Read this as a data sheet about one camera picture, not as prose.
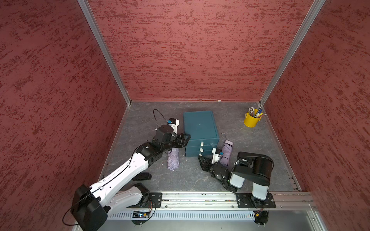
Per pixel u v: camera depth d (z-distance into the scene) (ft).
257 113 3.29
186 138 2.42
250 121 3.29
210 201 2.48
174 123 2.23
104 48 2.85
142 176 2.73
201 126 2.60
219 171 2.19
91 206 1.23
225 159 2.48
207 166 2.53
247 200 2.42
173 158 2.78
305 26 2.56
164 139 1.89
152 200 2.43
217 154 2.60
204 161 2.64
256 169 1.63
